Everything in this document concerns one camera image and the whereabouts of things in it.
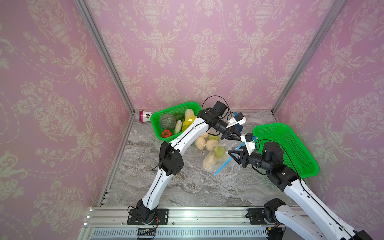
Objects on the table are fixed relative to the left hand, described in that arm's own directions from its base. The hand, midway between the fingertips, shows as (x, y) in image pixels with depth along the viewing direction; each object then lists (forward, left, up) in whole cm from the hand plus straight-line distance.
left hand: (241, 139), depth 73 cm
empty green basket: (+5, -41, -23) cm, 47 cm away
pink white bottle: (+33, +60, -19) cm, 71 cm away
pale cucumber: (+26, +35, -22) cm, 49 cm away
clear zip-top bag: (0, +8, -16) cm, 18 cm away
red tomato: (+18, +42, -20) cm, 50 cm away
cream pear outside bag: (+11, +19, -21) cm, 30 cm away
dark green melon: (+24, +41, -15) cm, 50 cm away
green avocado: (+35, +34, -21) cm, 53 cm away
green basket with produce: (+40, +27, -18) cm, 51 cm away
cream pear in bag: (+10, +13, -20) cm, 26 cm away
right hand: (-7, +7, -3) cm, 11 cm away
